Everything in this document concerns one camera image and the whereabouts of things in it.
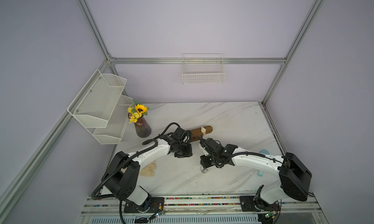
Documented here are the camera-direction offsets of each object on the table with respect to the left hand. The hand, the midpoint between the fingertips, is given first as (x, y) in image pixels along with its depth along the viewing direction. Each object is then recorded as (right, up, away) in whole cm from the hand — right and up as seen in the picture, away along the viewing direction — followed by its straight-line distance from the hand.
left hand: (190, 155), depth 84 cm
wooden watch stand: (+6, +13, +9) cm, 17 cm away
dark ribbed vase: (-32, +15, +11) cm, 37 cm away
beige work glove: (-25, -9, +1) cm, 27 cm away
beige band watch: (+8, +14, +9) cm, 18 cm away
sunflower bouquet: (-31, +27, -1) cm, 41 cm away
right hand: (+7, -4, -1) cm, 9 cm away
